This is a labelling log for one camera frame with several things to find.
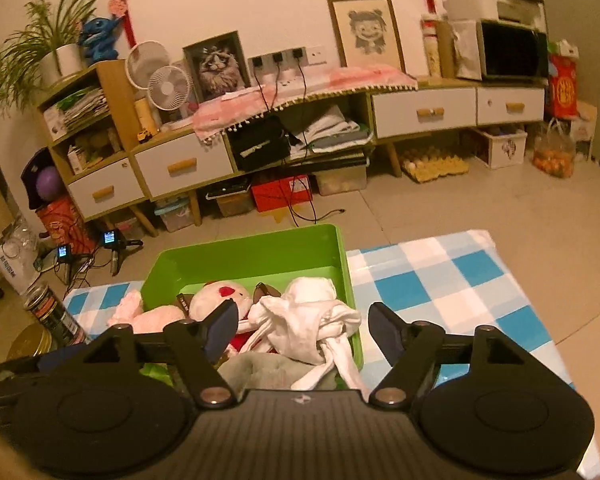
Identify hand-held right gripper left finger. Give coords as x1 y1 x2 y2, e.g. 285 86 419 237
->
82 299 239 408

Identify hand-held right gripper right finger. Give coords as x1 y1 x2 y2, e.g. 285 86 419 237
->
367 302 528 411

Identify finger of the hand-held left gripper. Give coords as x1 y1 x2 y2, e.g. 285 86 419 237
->
0 345 93 386

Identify white plush with red scarf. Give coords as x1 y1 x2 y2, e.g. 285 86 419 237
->
189 280 253 352

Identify grey green cloth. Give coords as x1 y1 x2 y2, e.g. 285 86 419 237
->
217 352 321 391

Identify brown oval plush piece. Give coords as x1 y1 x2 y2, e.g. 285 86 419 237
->
254 282 283 303

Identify pink pig plush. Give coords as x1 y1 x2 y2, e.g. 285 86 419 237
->
107 289 186 333

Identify green plastic bin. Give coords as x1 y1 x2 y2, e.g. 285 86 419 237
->
140 223 365 391

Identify white long-legged plush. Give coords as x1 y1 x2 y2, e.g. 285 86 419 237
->
237 276 371 393

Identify black and gold tin can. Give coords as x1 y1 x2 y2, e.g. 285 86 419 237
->
22 283 87 347

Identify blue white checkered tablecloth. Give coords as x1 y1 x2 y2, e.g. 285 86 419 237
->
62 229 600 480

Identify white plastic bag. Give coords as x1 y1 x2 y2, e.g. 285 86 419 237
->
0 217 41 296

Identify small clear storage box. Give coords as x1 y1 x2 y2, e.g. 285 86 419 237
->
154 197 191 233

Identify red printed bag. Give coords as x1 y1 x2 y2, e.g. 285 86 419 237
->
36 195 98 256

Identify red box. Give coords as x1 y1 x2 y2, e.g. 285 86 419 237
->
250 174 313 213

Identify white cabinet drawer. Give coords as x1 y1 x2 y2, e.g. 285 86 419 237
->
476 87 546 126
134 132 236 197
371 87 477 138
67 159 146 220

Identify purple ball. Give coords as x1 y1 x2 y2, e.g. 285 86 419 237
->
36 166 66 200

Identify egg trays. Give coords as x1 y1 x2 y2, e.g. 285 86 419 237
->
399 146 471 183

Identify dark fabric bag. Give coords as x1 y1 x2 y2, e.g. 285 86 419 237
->
21 147 66 211

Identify black bag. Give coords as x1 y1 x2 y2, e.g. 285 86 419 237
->
227 115 292 172

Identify stack of folded clothes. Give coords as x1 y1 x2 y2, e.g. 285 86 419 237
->
290 105 373 156

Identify white storage crate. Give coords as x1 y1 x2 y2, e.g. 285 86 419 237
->
472 127 528 169

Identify wooden low cabinet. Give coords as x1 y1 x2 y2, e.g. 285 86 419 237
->
36 60 548 238

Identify small white box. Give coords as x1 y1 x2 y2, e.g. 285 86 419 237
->
44 105 68 141

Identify plastic bag of oranges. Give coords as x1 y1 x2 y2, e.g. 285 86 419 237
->
532 117 577 178

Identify white desk fan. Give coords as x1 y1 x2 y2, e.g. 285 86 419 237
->
125 41 171 90
148 66 192 123

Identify stack of papers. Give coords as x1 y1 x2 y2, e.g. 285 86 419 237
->
60 87 112 131

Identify pink tasselled cloth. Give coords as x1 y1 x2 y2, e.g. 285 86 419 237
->
192 66 420 142

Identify framed cat picture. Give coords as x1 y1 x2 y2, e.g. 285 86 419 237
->
182 31 253 103

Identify tall clear food container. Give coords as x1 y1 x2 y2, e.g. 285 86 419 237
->
421 14 443 78

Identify framed girl drawing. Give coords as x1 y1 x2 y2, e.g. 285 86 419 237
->
327 0 407 73

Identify red gift bag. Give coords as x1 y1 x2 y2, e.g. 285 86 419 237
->
547 40 581 120

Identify white microwave oven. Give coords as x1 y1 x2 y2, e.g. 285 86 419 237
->
475 19 550 82

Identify blue alien plush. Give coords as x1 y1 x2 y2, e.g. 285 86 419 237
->
78 16 121 63

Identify green potted plant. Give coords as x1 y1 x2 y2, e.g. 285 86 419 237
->
0 0 103 106

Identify white printer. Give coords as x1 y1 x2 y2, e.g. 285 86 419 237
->
445 0 543 23

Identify small action camera on tripod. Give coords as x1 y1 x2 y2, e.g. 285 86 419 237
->
55 243 76 283
101 230 145 276

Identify white wall socket panel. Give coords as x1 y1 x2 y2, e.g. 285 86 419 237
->
247 46 327 73

